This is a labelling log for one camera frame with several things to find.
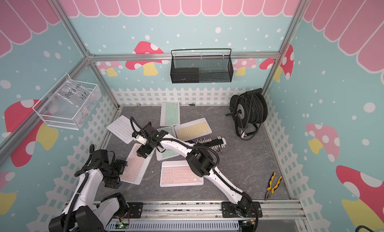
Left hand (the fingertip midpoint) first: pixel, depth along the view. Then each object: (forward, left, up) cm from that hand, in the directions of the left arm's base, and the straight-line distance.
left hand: (126, 173), depth 83 cm
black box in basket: (+48, -32, +31) cm, 65 cm away
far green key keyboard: (+48, -18, -3) cm, 51 cm away
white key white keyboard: (+34, +15, -3) cm, 37 cm away
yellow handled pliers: (-5, -79, -2) cm, 80 cm away
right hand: (+15, -6, +1) cm, 16 cm away
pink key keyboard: (+1, -29, -2) cm, 29 cm away
